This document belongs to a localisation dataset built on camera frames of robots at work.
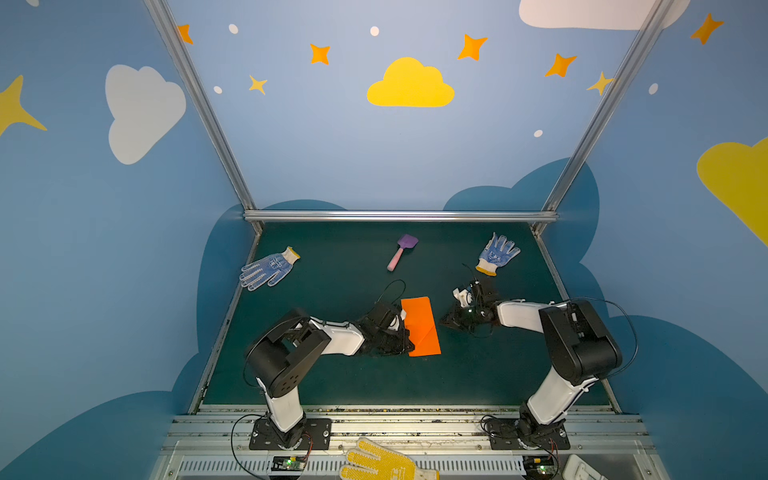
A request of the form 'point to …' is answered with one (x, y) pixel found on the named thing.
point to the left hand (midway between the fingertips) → (417, 351)
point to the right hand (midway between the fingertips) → (441, 318)
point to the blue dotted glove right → (496, 253)
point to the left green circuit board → (288, 463)
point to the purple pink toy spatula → (405, 242)
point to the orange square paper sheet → (421, 324)
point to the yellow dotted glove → (391, 466)
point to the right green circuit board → (539, 466)
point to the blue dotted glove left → (274, 266)
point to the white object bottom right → (577, 469)
